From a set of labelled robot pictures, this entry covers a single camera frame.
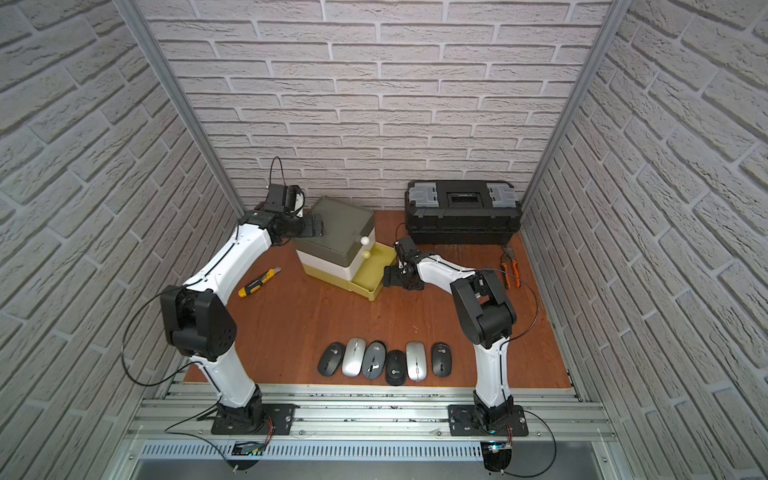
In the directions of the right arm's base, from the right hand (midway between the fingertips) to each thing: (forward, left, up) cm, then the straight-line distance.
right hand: (400, 280), depth 99 cm
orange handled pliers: (+9, -40, 0) cm, 41 cm away
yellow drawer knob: (+4, +11, +10) cm, 15 cm away
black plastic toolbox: (+17, -21, +15) cm, 30 cm away
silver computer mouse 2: (-27, -3, +1) cm, 27 cm away
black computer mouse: (-25, +21, 0) cm, 33 cm away
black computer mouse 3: (-27, -10, 0) cm, 29 cm away
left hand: (+10, +25, +21) cm, 34 cm away
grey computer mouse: (-27, +9, +1) cm, 28 cm away
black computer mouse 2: (-29, +3, 0) cm, 29 cm away
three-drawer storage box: (-1, +16, +16) cm, 23 cm away
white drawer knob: (+4, +11, +17) cm, 21 cm away
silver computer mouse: (-25, +15, 0) cm, 29 cm away
